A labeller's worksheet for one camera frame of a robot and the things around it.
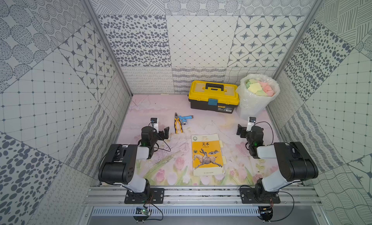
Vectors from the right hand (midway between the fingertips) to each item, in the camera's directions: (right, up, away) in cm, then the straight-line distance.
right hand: (246, 126), depth 95 cm
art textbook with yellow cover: (-27, -17, -7) cm, 33 cm away
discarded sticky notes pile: (+8, +25, -6) cm, 27 cm away
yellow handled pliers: (-48, +3, +8) cm, 49 cm away
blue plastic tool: (-42, +4, +8) cm, 43 cm away
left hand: (-58, +1, -2) cm, 58 cm away
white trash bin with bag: (0, +14, -10) cm, 17 cm away
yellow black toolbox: (-22, +21, +2) cm, 30 cm away
